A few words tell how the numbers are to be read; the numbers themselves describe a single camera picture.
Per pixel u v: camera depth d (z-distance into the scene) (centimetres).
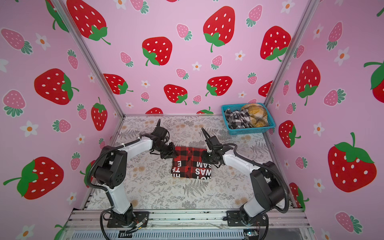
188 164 89
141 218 74
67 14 70
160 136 79
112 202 58
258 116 107
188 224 73
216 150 70
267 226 69
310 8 69
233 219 73
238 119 106
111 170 50
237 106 115
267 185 45
